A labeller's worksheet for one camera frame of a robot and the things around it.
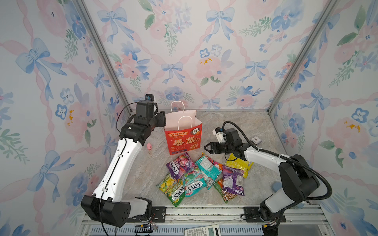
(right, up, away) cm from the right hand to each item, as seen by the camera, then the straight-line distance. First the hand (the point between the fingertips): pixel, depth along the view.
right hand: (207, 146), depth 88 cm
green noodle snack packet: (+9, -26, -9) cm, 29 cm away
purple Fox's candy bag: (-16, -11, -3) cm, 20 cm away
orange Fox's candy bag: (+7, -12, 0) cm, 13 cm away
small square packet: (+34, +2, +12) cm, 36 cm away
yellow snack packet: (+19, -11, 0) cm, 22 cm away
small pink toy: (-38, -1, +9) cm, 39 cm away
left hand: (-26, +19, -16) cm, 36 cm away
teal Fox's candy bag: (-8, -18, -8) cm, 22 cm away
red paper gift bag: (-14, +11, -13) cm, 22 cm away
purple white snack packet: (+13, -18, -7) cm, 23 cm away
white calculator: (-1, -37, -19) cm, 41 cm away
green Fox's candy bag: (-19, -22, -9) cm, 30 cm away
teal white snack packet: (0, -14, -5) cm, 14 cm away
